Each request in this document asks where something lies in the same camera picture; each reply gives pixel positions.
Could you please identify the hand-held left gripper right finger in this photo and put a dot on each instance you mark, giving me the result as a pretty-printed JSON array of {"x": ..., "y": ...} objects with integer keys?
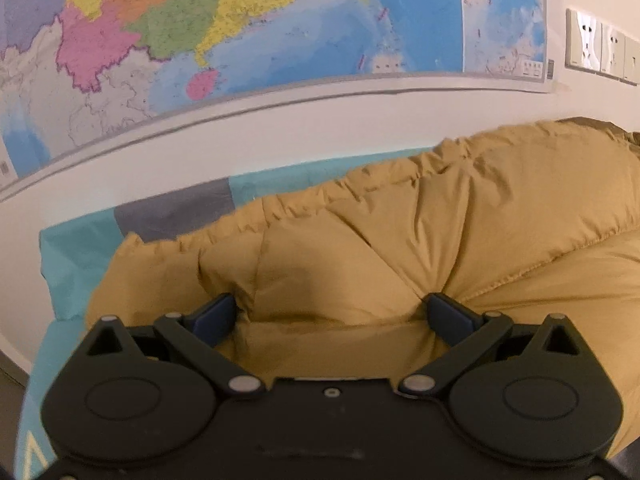
[{"x": 452, "y": 320}]

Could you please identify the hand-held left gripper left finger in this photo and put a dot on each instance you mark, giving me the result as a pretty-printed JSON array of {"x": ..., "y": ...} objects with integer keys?
[{"x": 215, "y": 320}]

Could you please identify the mustard yellow duvet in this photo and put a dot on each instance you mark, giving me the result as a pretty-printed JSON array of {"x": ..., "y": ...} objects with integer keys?
[{"x": 450, "y": 220}]

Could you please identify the teal and grey bed sheet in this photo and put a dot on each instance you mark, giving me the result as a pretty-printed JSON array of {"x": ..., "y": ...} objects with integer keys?
[{"x": 75, "y": 260}]

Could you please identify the colourful wall map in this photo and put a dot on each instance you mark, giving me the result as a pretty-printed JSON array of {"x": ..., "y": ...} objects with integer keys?
[{"x": 275, "y": 25}]

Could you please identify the white wall socket panel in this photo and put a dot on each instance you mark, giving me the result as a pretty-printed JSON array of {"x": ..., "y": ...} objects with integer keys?
[
  {"x": 584, "y": 40},
  {"x": 632, "y": 62},
  {"x": 613, "y": 51}
]

